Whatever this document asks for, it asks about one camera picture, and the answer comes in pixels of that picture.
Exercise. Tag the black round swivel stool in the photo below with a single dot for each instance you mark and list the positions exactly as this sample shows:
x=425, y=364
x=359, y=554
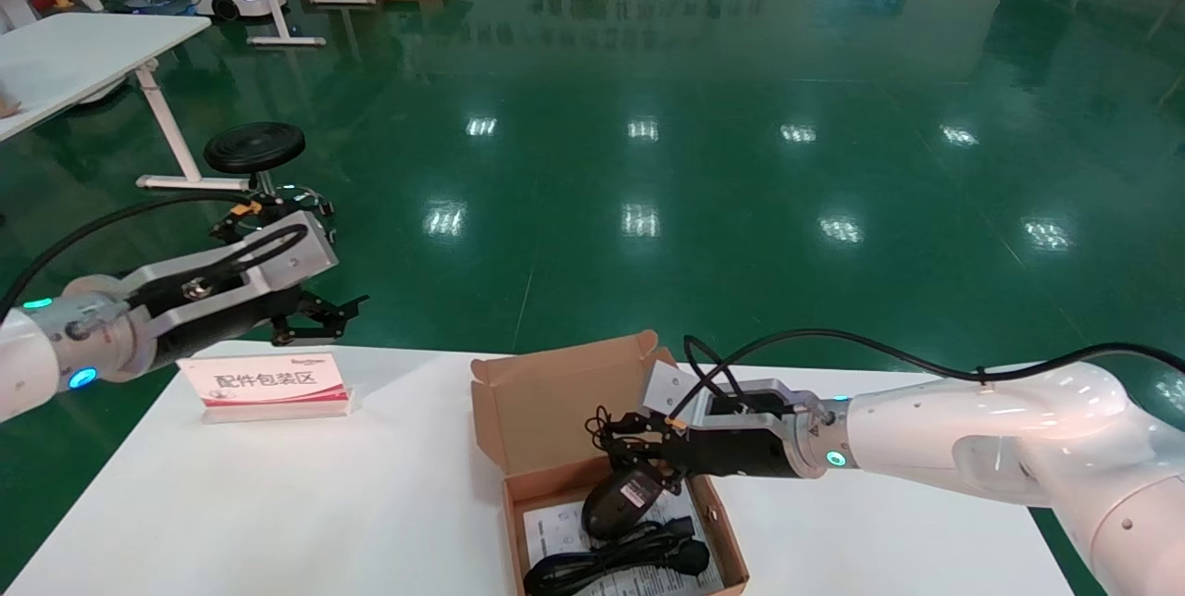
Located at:
x=255, y=147

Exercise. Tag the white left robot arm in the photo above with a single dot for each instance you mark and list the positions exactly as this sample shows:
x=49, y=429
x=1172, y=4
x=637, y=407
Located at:
x=28, y=355

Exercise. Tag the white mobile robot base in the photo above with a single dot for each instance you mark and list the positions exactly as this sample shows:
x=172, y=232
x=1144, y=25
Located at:
x=97, y=94

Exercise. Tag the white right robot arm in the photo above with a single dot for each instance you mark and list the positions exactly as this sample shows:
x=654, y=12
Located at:
x=1018, y=429

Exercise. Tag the white printed instruction sheet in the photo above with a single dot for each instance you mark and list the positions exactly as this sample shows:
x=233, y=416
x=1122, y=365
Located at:
x=555, y=527

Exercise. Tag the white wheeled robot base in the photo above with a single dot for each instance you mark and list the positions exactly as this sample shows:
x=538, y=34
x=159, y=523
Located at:
x=250, y=4

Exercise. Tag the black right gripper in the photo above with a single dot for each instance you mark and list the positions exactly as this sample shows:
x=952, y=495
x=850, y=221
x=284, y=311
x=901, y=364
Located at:
x=750, y=453

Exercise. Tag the large white desk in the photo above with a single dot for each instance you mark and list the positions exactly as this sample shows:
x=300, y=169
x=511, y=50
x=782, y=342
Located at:
x=74, y=59

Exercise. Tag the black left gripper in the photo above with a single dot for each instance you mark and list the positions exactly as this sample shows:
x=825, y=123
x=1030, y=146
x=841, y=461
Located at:
x=231, y=328

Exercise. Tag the brown cardboard storage box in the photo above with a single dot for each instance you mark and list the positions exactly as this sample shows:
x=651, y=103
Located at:
x=546, y=402

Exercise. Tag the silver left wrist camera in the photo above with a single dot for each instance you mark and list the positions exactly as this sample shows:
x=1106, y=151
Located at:
x=296, y=254

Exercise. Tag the red white acrylic sign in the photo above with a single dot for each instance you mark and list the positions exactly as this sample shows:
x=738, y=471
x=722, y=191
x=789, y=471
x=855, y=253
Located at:
x=264, y=380

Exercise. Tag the black computer mouse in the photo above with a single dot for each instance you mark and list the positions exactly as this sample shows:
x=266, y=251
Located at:
x=616, y=508

